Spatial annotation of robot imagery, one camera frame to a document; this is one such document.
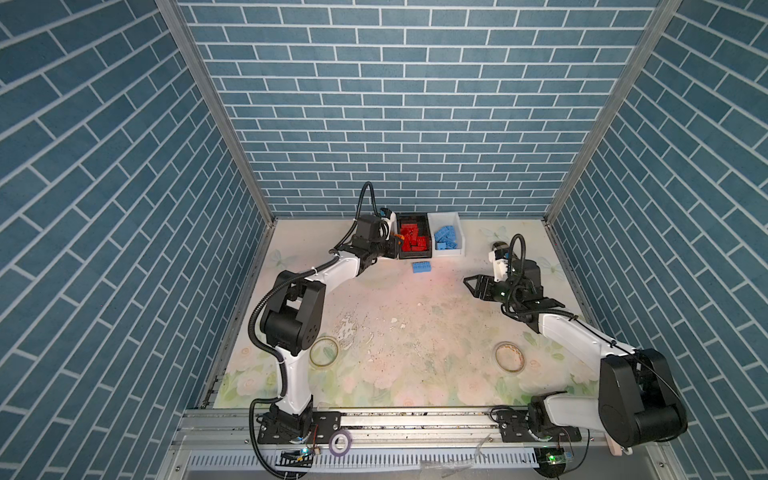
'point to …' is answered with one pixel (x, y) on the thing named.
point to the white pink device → (614, 448)
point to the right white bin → (440, 219)
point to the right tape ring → (509, 357)
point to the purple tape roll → (331, 442)
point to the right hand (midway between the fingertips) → (473, 281)
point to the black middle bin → (424, 230)
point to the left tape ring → (324, 352)
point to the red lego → (411, 241)
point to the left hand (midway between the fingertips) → (406, 241)
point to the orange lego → (397, 235)
